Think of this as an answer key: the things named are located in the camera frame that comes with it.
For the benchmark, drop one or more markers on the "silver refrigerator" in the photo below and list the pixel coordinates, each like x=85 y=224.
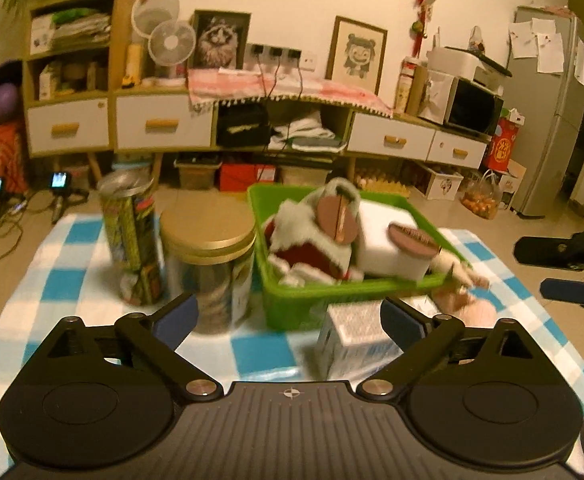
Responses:
x=547 y=88

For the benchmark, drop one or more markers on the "wooden shelf unit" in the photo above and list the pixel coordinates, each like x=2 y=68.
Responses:
x=87 y=39

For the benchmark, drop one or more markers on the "blue white checkered tablecloth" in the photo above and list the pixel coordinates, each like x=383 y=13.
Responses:
x=71 y=275

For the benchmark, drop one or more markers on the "white desk fan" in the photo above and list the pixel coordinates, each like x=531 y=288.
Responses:
x=169 y=41

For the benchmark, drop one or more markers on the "grey plush toy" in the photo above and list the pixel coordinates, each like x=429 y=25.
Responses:
x=336 y=187

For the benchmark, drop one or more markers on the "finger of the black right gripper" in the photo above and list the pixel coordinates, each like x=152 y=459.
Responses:
x=563 y=290
x=549 y=251

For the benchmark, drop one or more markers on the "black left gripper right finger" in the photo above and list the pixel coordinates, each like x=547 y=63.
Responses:
x=411 y=329

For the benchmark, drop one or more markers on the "white storage box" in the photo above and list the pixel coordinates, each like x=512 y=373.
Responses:
x=436 y=183

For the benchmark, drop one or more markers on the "red gift bag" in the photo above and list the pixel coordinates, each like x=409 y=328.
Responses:
x=501 y=145

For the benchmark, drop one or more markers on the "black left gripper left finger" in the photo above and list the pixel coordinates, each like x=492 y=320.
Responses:
x=169 y=325

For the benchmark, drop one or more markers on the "green plastic basket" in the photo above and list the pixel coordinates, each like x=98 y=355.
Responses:
x=303 y=308

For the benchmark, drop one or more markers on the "pink lace cloth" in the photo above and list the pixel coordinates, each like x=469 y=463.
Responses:
x=227 y=87

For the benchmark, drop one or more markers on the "purple ball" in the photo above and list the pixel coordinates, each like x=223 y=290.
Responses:
x=10 y=99

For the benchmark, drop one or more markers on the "framed cat picture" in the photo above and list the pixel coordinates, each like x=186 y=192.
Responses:
x=221 y=38

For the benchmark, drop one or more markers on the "tall green drink can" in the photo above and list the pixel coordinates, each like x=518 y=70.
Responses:
x=128 y=208

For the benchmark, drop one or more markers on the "wooden tv cabinet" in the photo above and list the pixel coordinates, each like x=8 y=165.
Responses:
x=166 y=120

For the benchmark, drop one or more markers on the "white foam sponge block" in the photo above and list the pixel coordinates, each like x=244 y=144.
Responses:
x=378 y=256

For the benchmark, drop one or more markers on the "clear jar gold lid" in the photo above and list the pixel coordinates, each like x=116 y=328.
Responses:
x=208 y=249

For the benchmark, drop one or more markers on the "framed cartoon girl picture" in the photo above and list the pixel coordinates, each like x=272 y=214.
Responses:
x=357 y=54

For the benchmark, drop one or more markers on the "red white santa plush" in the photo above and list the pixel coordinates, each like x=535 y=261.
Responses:
x=293 y=236

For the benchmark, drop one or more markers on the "bag of oranges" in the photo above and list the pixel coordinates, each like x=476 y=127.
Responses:
x=483 y=196

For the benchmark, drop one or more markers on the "white blue milk carton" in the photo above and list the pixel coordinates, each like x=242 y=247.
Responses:
x=352 y=343

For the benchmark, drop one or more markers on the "pink plush toy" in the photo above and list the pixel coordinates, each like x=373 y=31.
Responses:
x=457 y=299

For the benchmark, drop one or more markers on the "brown round powder puff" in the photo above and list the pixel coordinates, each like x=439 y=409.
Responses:
x=335 y=219

